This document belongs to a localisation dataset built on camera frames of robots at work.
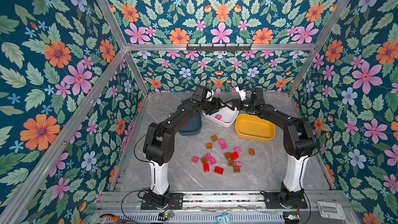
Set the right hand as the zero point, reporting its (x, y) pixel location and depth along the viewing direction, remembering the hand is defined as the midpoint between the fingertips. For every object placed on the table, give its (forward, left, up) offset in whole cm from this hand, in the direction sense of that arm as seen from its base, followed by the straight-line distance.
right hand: (233, 99), depth 94 cm
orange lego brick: (-33, +2, -17) cm, 37 cm away
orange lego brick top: (-19, +11, -15) cm, 26 cm away
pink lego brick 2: (-26, -2, -15) cm, 30 cm away
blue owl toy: (-59, +6, -15) cm, 61 cm away
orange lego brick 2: (-24, +14, -15) cm, 32 cm away
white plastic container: (-5, +5, -11) cm, 13 cm away
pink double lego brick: (-23, +6, -16) cm, 29 cm away
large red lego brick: (-38, +9, -16) cm, 42 cm away
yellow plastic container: (-8, -14, -19) cm, 25 cm away
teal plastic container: (-10, +26, -17) cm, 32 cm away
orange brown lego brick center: (-29, +4, -17) cm, 34 cm away
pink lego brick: (-34, -2, -16) cm, 37 cm away
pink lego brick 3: (-32, +22, -15) cm, 42 cm away
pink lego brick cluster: (-32, +13, -17) cm, 38 cm away
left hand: (-8, +6, +4) cm, 10 cm away
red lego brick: (-36, +16, -17) cm, 43 cm away
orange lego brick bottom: (-37, -1, -16) cm, 40 cm away
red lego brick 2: (-29, 0, -16) cm, 33 cm away
